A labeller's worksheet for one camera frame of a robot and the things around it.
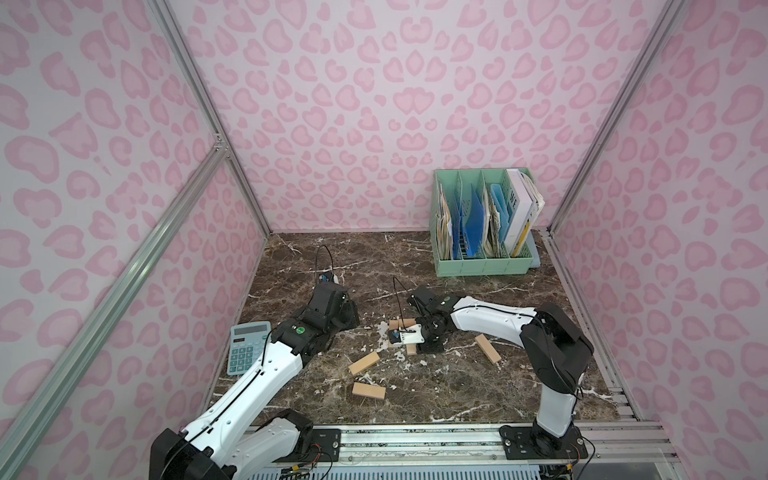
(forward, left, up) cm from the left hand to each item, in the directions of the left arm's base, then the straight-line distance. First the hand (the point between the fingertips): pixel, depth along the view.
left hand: (351, 304), depth 80 cm
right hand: (-3, -18, -16) cm, 25 cm away
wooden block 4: (-17, -5, -16) cm, 24 cm away
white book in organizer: (+30, -53, +2) cm, 61 cm away
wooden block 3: (-10, -2, -16) cm, 19 cm away
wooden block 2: (-6, -16, -15) cm, 23 cm away
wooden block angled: (-6, -39, -15) cm, 42 cm away
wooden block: (-5, -14, -2) cm, 14 cm away
